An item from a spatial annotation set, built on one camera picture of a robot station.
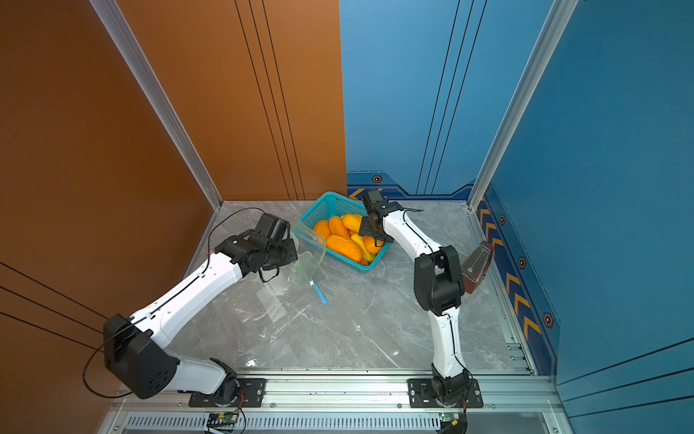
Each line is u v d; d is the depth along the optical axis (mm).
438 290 567
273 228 614
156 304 450
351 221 1005
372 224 713
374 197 781
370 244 932
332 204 1122
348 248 939
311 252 885
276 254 675
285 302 899
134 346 397
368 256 966
